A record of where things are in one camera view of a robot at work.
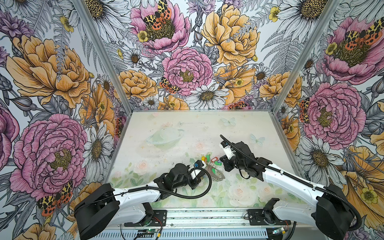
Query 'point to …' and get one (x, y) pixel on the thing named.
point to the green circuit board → (151, 230)
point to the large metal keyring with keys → (212, 169)
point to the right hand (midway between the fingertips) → (222, 163)
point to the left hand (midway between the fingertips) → (203, 175)
